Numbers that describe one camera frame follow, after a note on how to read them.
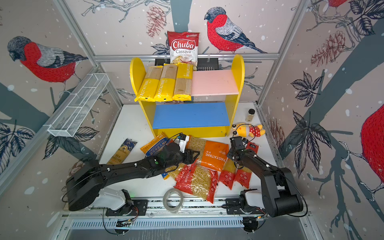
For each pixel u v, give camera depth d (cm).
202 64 94
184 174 79
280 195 42
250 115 104
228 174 81
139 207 73
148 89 69
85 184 43
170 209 70
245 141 82
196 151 78
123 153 92
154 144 92
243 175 81
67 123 71
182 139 72
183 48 83
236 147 71
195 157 74
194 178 78
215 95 70
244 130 94
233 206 73
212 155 88
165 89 69
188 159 70
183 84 72
